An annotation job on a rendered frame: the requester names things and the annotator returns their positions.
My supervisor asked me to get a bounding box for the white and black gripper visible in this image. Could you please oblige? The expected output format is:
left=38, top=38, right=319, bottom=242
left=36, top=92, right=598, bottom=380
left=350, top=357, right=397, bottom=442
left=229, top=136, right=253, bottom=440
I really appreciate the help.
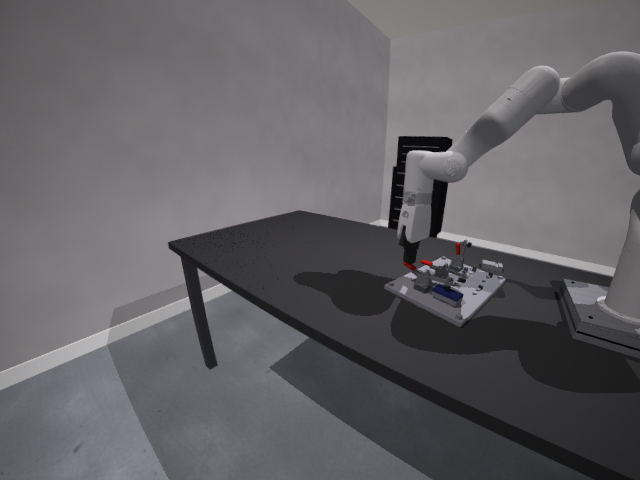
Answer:
left=397, top=201, right=431, bottom=264

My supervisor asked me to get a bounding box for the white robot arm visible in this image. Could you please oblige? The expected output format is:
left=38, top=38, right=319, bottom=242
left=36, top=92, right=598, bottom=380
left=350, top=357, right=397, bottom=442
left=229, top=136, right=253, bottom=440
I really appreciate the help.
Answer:
left=403, top=51, right=640, bottom=326

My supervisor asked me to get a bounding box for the blue flat plate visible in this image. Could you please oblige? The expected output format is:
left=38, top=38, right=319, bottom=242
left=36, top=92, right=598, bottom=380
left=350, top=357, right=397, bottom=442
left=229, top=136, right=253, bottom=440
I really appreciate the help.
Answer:
left=431, top=284, right=464, bottom=306

